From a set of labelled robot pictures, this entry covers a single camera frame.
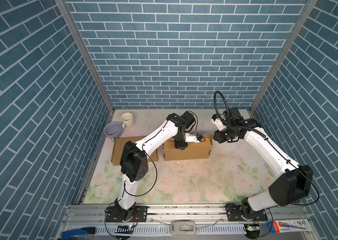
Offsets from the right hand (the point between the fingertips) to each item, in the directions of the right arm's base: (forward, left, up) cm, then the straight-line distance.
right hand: (214, 135), depth 82 cm
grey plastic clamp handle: (-42, +15, -16) cm, 48 cm away
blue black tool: (-48, +61, -18) cm, 80 cm away
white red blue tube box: (-37, -36, -19) cm, 55 cm away
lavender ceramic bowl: (+10, +68, -15) cm, 70 cm away
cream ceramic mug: (+18, +58, -10) cm, 61 cm away
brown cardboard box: (-7, +8, -6) cm, 12 cm away
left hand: (-4, +17, -6) cm, 19 cm away
